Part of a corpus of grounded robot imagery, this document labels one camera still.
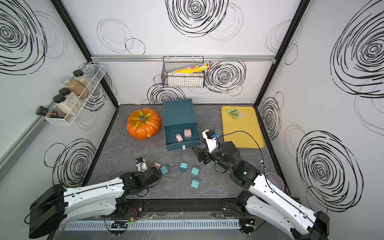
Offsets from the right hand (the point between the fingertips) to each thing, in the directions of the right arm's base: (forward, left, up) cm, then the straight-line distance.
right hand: (198, 144), depth 68 cm
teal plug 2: (-1, +8, -24) cm, 26 cm away
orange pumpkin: (+22, +35, -14) cm, 43 cm away
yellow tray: (+34, -37, -26) cm, 56 cm away
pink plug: (+12, +6, -8) cm, 16 cm away
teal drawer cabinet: (+24, +12, -4) cm, 27 cm away
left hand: (-6, +24, -25) cm, 35 cm away
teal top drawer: (+10, +9, -8) cm, 16 cm away
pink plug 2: (+9, +10, -8) cm, 16 cm away
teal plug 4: (-10, +1, -24) cm, 26 cm away
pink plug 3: (-1, +24, -24) cm, 34 cm away
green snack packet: (+44, -27, -26) cm, 58 cm away
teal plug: (-3, +19, -23) cm, 30 cm away
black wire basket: (+38, +7, +8) cm, 40 cm away
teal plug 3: (-3, +1, -24) cm, 24 cm away
